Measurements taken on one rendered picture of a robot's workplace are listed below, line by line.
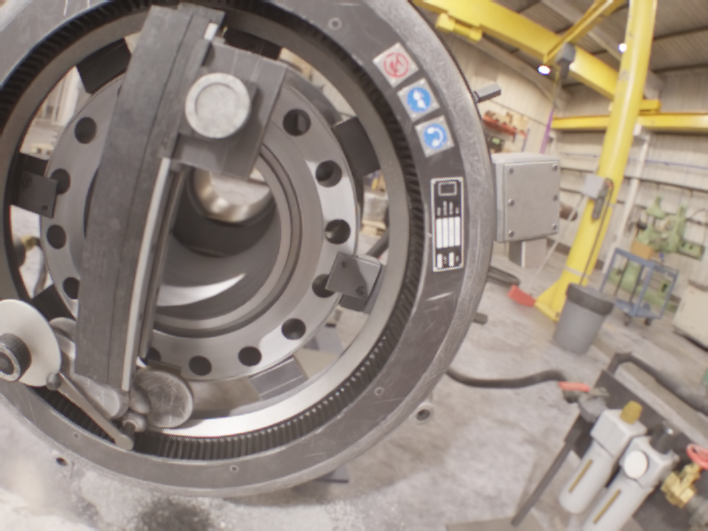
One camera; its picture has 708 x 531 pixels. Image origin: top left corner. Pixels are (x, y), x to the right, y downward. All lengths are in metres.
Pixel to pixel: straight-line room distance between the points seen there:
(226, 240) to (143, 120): 0.84
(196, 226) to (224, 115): 0.92
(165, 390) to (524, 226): 0.50
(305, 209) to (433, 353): 0.24
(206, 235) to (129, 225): 0.81
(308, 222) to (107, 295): 0.26
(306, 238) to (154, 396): 0.29
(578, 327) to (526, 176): 2.49
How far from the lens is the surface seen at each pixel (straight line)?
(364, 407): 0.49
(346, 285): 0.54
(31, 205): 0.60
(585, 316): 2.93
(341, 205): 0.52
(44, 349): 0.50
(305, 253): 0.52
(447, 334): 0.47
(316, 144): 0.51
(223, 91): 0.28
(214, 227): 1.18
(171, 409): 0.55
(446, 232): 0.42
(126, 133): 0.38
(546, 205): 0.53
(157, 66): 0.38
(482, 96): 0.58
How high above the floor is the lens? 0.74
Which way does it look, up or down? 14 degrees down
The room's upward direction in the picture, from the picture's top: 17 degrees clockwise
